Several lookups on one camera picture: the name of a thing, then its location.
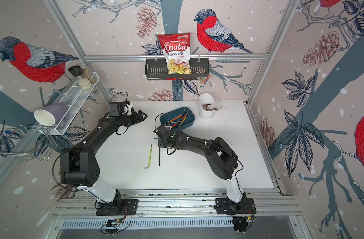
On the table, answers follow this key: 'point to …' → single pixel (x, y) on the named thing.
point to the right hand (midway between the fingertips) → (161, 142)
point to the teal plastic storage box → (179, 118)
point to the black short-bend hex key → (159, 152)
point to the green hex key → (150, 156)
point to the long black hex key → (186, 114)
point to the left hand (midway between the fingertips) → (144, 113)
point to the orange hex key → (175, 118)
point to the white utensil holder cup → (207, 105)
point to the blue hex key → (176, 122)
